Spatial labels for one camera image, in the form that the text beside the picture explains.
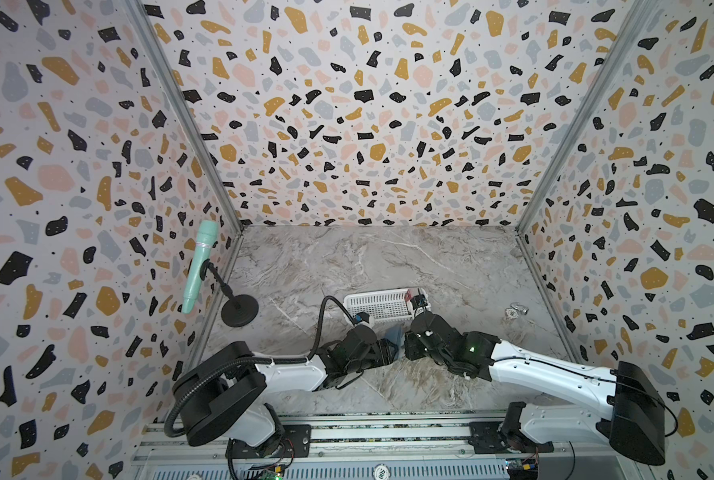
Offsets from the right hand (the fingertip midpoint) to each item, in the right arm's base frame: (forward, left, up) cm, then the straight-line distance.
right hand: (402, 332), depth 78 cm
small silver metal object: (+15, -39, -14) cm, 44 cm away
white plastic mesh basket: (+16, +5, -14) cm, 22 cm away
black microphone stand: (+12, +52, -13) cm, 54 cm away
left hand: (-2, 0, -6) cm, 7 cm away
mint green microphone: (+16, +49, +20) cm, 55 cm away
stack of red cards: (+4, -1, +12) cm, 12 cm away
